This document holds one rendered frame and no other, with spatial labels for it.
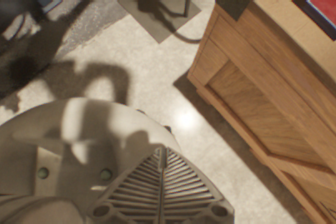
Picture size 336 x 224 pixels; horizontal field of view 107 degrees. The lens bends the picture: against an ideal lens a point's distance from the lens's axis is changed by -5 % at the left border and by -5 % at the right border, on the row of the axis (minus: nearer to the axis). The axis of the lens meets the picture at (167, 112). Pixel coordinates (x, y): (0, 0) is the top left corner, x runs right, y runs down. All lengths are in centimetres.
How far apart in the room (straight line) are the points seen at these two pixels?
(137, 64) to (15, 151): 54
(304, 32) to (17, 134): 56
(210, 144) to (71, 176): 53
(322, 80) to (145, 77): 59
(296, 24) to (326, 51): 6
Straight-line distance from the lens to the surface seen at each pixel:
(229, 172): 73
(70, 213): 24
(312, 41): 29
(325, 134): 38
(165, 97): 65
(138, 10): 89
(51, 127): 37
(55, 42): 98
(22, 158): 48
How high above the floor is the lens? 63
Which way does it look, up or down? 84 degrees down
